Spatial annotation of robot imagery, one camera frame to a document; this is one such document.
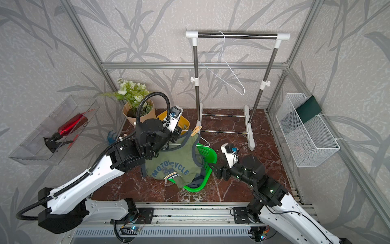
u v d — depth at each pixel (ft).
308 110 2.40
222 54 2.98
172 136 1.78
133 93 2.92
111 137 3.52
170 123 1.60
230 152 1.83
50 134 2.12
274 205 1.54
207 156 2.74
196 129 2.28
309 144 1.95
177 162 2.46
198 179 2.59
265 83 2.58
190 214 2.48
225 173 1.86
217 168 1.91
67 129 2.11
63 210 1.26
